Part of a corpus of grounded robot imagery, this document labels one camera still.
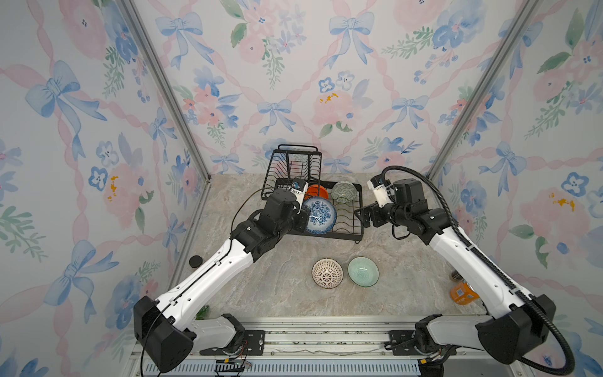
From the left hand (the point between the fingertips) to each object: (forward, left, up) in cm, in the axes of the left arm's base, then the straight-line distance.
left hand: (307, 203), depth 73 cm
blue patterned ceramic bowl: (-1, -5, -4) cm, 6 cm away
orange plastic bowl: (+22, -4, -19) cm, 30 cm away
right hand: (+3, -20, -4) cm, 21 cm away
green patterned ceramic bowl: (+28, -18, -25) cm, 42 cm away
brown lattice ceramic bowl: (-10, -8, -28) cm, 31 cm away
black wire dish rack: (+22, -13, -29) cm, 38 cm away
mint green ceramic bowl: (-10, -21, -26) cm, 35 cm away
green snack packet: (-24, +35, -29) cm, 52 cm away
